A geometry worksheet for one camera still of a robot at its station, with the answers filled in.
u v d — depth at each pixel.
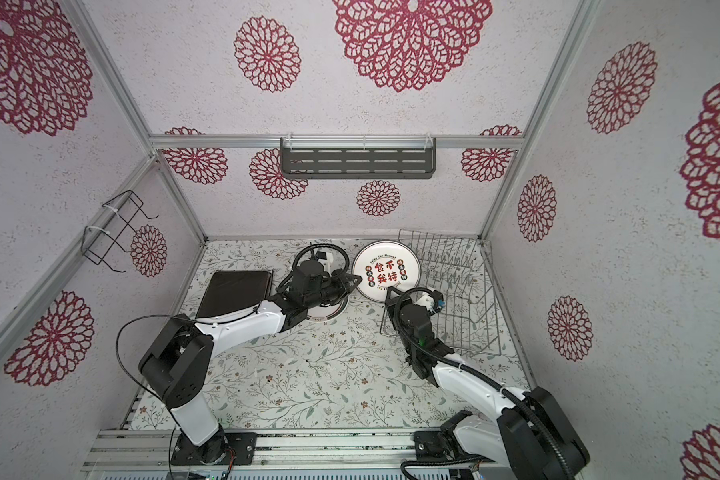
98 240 0.73
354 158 0.95
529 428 0.41
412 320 0.62
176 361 0.47
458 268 1.10
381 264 0.86
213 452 0.65
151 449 0.75
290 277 0.68
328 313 0.98
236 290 1.03
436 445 0.74
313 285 0.68
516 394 0.45
